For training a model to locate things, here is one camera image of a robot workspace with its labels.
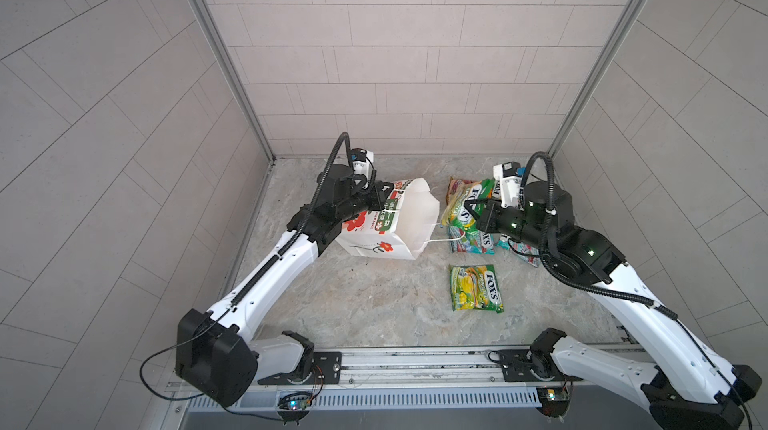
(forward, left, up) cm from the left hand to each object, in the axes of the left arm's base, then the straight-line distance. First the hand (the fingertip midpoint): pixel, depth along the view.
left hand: (400, 183), depth 72 cm
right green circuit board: (-41, -36, -29) cm, 62 cm away
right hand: (-9, -13, +3) cm, 16 cm away
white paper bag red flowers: (-1, -2, -19) cm, 19 cm away
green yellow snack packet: (-11, -13, +2) cm, 17 cm away
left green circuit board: (-42, +22, -24) cm, 53 cm away
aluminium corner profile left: (+38, +51, +1) cm, 64 cm away
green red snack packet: (-2, -24, -27) cm, 36 cm away
